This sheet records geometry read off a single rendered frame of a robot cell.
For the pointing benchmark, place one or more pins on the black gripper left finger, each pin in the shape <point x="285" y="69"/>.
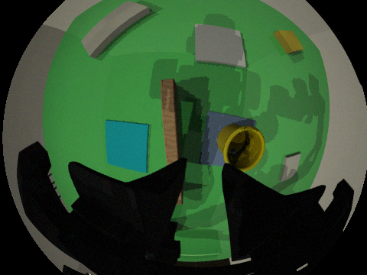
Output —
<point x="147" y="202"/>

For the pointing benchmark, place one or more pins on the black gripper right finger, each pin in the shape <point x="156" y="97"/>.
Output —
<point x="255" y="212"/>

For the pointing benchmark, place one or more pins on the grey rectangular bar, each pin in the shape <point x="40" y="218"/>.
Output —
<point x="111" y="26"/>

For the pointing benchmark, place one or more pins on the olive yellow rectangular block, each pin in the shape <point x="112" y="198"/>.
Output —
<point x="288" y="41"/>

